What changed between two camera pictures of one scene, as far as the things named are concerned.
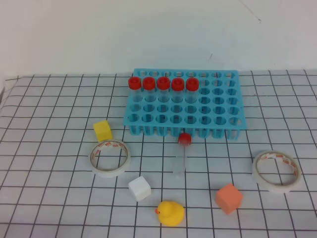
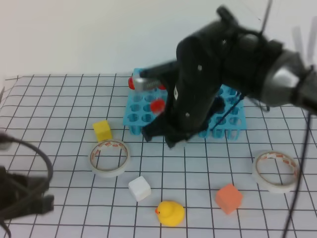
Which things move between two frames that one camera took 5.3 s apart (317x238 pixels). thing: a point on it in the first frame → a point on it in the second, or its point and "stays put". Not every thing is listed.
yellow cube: [103, 131] stays put
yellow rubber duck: [170, 213] stays put
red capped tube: [184, 140] → [157, 105]
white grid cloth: [69, 168] stays put
